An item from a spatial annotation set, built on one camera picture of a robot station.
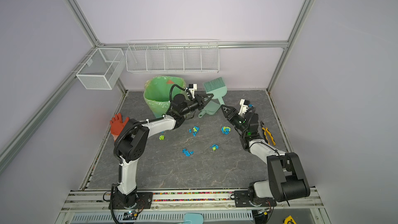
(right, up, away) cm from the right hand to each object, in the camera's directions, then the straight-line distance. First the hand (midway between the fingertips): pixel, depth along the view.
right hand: (222, 108), depth 81 cm
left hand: (-3, +6, -1) cm, 7 cm away
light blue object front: (-14, -49, -13) cm, 53 cm away
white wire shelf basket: (-30, +34, +18) cm, 49 cm away
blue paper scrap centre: (-15, -14, +16) cm, 26 cm away
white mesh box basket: (-74, +24, +14) cm, 79 cm away
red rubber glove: (-67, -12, +20) cm, 71 cm away
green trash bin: (-40, +11, +18) cm, 45 cm away
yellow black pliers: (+30, -18, +13) cm, 37 cm away
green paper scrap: (-35, -18, +12) cm, 42 cm away
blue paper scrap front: (-19, -26, +7) cm, 33 cm away
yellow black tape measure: (+28, -49, -14) cm, 58 cm away
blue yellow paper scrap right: (+4, -14, +15) cm, 21 cm away
